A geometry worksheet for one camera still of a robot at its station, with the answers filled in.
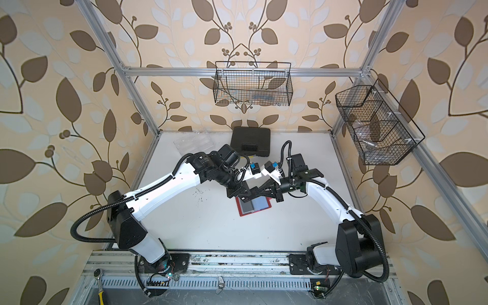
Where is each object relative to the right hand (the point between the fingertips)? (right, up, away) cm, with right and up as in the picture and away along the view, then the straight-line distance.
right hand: (257, 193), depth 75 cm
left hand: (-4, +2, -2) cm, 5 cm away
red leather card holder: (+2, -9, +16) cm, 18 cm away
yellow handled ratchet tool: (-61, -30, -3) cm, 68 cm away
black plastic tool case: (-2, +23, +36) cm, 42 cm away
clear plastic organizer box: (-35, +22, +37) cm, 56 cm away
